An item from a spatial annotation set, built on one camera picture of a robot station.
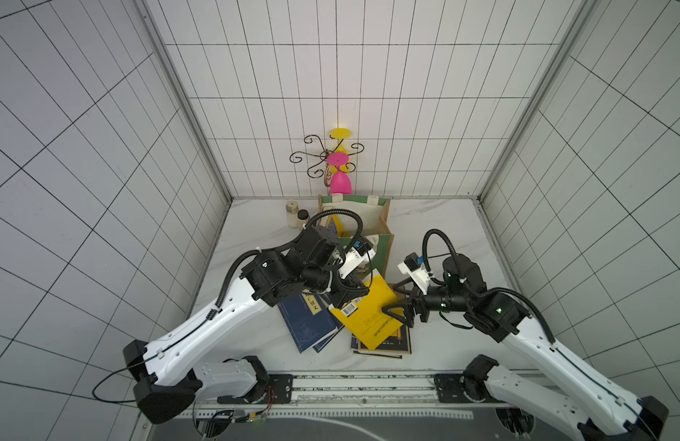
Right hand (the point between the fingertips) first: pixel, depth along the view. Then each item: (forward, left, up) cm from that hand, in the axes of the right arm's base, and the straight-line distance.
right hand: (388, 290), depth 69 cm
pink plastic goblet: (+40, +15, +2) cm, 43 cm away
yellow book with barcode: (-8, +6, +2) cm, 10 cm away
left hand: (-4, +8, +6) cm, 11 cm away
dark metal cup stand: (+34, +22, +11) cm, 42 cm away
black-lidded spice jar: (+34, +30, -12) cm, 46 cm away
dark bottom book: (-8, -4, -14) cm, 17 cm away
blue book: (-10, +12, +1) cm, 15 cm away
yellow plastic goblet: (+56, +16, +10) cm, 59 cm away
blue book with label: (-2, +23, -21) cm, 31 cm away
